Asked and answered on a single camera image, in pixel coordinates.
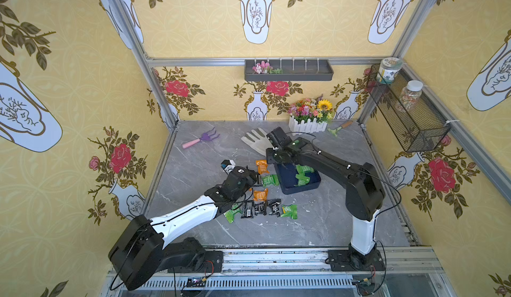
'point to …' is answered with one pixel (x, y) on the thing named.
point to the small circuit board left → (195, 282)
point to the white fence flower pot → (297, 128)
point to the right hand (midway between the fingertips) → (275, 152)
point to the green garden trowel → (345, 124)
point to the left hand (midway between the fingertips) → (248, 172)
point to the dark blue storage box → (287, 173)
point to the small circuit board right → (365, 283)
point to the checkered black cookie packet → (274, 203)
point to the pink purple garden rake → (205, 136)
